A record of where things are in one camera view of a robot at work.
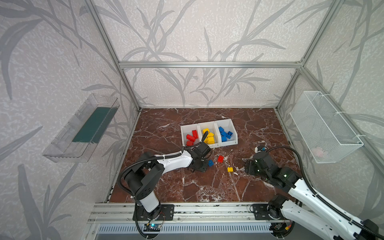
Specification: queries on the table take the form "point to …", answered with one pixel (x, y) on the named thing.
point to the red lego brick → (189, 137)
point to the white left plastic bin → (187, 129)
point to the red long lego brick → (195, 134)
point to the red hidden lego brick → (220, 159)
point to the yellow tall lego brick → (210, 139)
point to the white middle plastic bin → (212, 127)
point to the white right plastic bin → (228, 125)
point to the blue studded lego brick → (210, 163)
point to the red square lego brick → (189, 143)
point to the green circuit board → (152, 227)
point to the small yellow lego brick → (230, 169)
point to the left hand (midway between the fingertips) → (205, 164)
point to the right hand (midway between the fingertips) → (247, 160)
